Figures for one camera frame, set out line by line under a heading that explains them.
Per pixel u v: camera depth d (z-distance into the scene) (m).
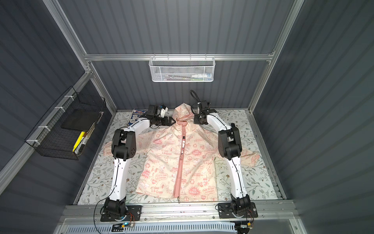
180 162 0.91
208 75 0.90
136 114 1.16
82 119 0.79
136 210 0.75
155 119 0.92
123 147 0.64
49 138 0.66
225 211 0.74
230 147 0.64
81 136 0.72
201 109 0.85
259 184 0.83
